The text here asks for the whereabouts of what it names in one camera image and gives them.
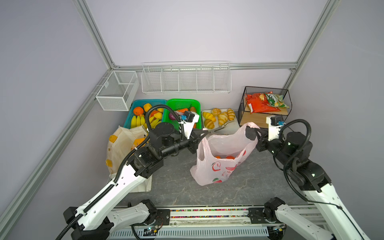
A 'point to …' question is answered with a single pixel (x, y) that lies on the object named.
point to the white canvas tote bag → (121, 142)
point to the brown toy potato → (192, 109)
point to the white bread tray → (229, 128)
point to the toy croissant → (222, 118)
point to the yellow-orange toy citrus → (147, 107)
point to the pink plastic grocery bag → (218, 155)
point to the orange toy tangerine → (138, 111)
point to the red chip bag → (258, 102)
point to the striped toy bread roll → (209, 124)
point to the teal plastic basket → (141, 102)
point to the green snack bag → (276, 100)
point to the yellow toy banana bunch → (136, 121)
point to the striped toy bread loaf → (208, 116)
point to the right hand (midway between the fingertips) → (257, 129)
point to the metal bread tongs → (221, 127)
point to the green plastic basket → (178, 104)
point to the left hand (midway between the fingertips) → (206, 134)
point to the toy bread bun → (216, 111)
